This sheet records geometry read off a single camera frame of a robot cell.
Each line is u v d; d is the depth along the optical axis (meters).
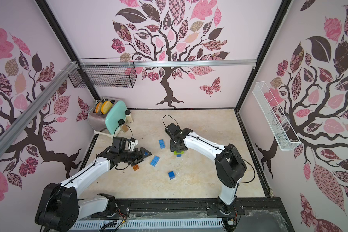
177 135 0.63
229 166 0.46
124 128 1.05
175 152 0.89
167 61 0.92
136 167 0.87
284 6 0.68
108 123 0.92
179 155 0.93
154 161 0.90
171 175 0.82
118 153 0.67
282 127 0.74
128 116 1.07
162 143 0.98
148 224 0.70
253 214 0.72
